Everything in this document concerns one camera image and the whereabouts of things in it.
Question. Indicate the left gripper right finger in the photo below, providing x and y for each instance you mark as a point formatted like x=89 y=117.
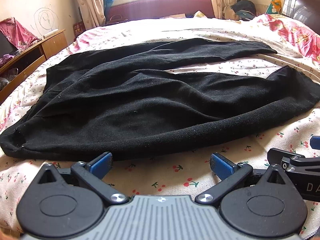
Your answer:
x=233 y=176

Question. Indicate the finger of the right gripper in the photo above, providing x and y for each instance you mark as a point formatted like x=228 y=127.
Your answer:
x=315 y=142
x=282 y=159

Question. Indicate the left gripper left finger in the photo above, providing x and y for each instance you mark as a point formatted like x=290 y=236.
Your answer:
x=90 y=175

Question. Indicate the black pants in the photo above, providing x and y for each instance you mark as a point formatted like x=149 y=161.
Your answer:
x=127 y=101

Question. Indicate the pink floral quilt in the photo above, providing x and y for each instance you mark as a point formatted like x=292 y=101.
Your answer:
x=293 y=31

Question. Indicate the wooden bedside cabinet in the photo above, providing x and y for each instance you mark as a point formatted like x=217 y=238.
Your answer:
x=24 y=64

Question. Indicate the dark wooden headboard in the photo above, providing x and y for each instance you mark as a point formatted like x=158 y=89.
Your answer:
x=305 y=11

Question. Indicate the pile of dark clothes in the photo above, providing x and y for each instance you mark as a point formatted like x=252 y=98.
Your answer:
x=240 y=10

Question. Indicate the pink cloth on cabinet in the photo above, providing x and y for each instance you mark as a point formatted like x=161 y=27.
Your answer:
x=17 y=34

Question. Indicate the left beige curtain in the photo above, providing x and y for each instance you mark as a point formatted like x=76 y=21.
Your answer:
x=92 y=13

